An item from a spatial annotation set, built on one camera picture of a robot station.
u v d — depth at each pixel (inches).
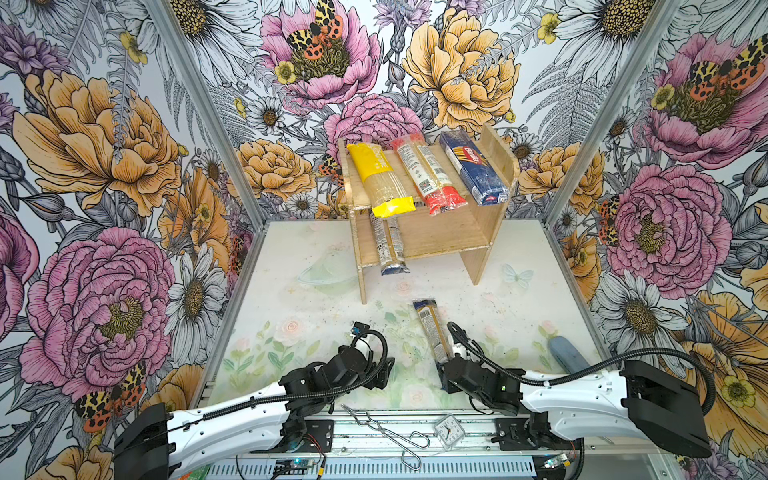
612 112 35.2
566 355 33.3
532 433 26.2
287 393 22.0
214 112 35.4
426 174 26.9
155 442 17.0
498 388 24.3
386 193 25.1
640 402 17.1
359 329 27.5
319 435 29.3
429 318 36.0
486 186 25.2
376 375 22.2
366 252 33.4
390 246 32.1
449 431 29.2
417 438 29.5
